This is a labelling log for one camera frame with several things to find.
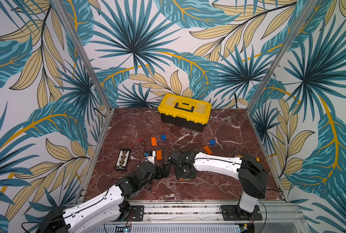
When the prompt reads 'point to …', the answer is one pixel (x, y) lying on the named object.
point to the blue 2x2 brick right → (212, 142)
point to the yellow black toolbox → (189, 111)
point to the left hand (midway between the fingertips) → (164, 167)
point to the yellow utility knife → (257, 159)
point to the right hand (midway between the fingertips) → (181, 176)
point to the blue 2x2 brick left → (164, 138)
